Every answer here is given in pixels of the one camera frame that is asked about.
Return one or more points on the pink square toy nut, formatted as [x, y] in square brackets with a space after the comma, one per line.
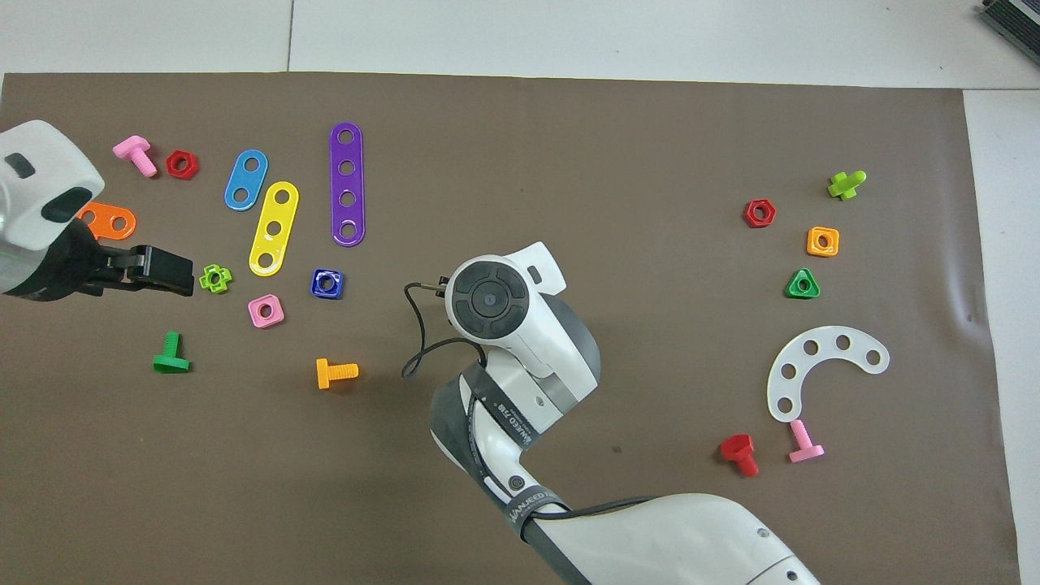
[266, 311]

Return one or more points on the orange angled toy plate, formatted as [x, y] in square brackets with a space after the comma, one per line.
[114, 221]

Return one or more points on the dark green toy screw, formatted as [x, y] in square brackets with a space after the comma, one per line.
[171, 356]

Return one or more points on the blue two-hole toy strip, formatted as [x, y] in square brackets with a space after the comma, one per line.
[245, 180]

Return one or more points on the orange square toy nut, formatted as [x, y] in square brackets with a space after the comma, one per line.
[822, 241]

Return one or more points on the orange-yellow toy screw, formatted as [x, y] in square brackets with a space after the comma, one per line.
[335, 373]

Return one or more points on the brown table mat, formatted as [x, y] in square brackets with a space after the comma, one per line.
[325, 487]

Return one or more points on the black ribbed device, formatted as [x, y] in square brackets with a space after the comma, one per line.
[1016, 18]

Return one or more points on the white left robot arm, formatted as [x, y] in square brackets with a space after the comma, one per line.
[41, 162]

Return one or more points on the lime green cross nut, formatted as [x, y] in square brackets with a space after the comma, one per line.
[215, 279]

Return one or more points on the white curved five-hole strip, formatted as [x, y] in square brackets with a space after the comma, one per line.
[784, 374]

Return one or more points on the blue square toy nut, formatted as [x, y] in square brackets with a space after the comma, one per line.
[327, 283]

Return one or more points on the green triangle toy nut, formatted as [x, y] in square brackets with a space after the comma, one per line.
[803, 284]

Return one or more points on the purple four-hole toy strip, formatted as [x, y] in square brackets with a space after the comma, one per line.
[347, 184]

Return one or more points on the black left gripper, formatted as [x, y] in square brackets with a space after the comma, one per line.
[73, 268]

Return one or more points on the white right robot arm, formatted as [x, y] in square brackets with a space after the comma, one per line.
[650, 544]

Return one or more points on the yellow three-hole toy strip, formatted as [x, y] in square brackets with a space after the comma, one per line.
[275, 227]

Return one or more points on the red toy screw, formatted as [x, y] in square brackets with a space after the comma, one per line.
[740, 453]

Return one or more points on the red hexagon toy nut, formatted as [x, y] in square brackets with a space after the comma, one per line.
[182, 164]
[760, 213]

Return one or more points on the pink toy screw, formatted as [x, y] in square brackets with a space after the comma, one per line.
[804, 443]
[136, 153]

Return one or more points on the lime green cross screw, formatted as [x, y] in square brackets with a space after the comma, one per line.
[845, 185]

